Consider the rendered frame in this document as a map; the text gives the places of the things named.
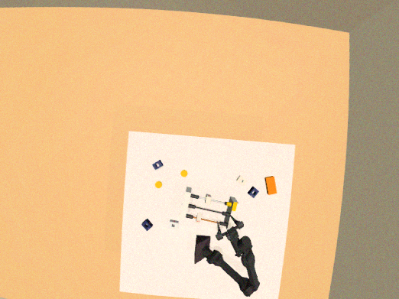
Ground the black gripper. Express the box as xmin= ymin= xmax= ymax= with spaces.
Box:
xmin=215 ymin=214 xmax=244 ymax=245

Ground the orange block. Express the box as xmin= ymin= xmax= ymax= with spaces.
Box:
xmin=264 ymin=176 xmax=277 ymax=195

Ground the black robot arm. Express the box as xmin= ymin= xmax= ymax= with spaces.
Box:
xmin=202 ymin=226 xmax=260 ymax=297

